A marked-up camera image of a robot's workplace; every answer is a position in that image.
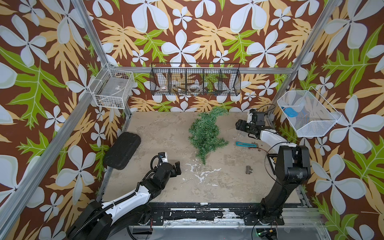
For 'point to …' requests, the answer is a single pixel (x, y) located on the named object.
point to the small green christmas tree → (204, 132)
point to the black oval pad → (123, 148)
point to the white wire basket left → (112, 87)
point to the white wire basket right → (309, 116)
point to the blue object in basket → (291, 112)
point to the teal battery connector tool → (245, 144)
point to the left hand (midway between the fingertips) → (173, 161)
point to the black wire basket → (193, 79)
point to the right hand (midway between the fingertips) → (240, 123)
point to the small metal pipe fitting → (248, 170)
